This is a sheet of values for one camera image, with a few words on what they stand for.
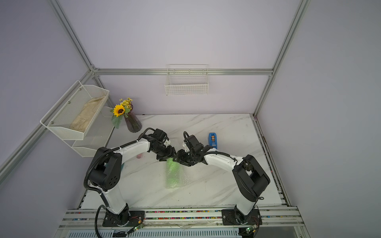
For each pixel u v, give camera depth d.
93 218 0.74
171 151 0.84
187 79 0.96
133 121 1.02
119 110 0.91
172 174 0.82
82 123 0.75
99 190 0.51
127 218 0.72
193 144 0.69
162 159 0.85
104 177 0.48
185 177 0.82
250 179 0.46
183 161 0.75
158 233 0.70
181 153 0.76
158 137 0.77
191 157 0.70
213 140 1.01
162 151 0.80
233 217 0.73
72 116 0.75
